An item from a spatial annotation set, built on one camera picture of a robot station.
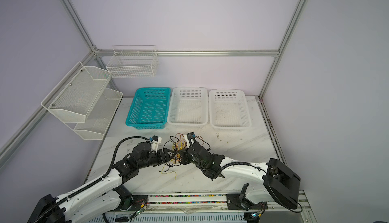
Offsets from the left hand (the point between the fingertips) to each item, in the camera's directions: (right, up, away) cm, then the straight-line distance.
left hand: (173, 155), depth 78 cm
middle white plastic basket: (+6, +26, +37) cm, 46 cm away
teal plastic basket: (-24, +25, +37) cm, 50 cm away
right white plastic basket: (+36, +24, +33) cm, 54 cm away
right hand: (+3, +2, -1) cm, 3 cm away
